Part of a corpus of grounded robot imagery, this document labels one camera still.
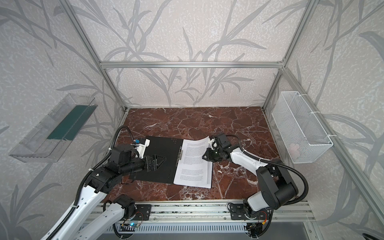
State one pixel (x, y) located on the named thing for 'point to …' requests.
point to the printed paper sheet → (193, 170)
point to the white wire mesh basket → (304, 137)
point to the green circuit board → (131, 225)
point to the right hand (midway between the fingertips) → (203, 153)
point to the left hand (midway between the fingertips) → (162, 155)
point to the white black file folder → (169, 149)
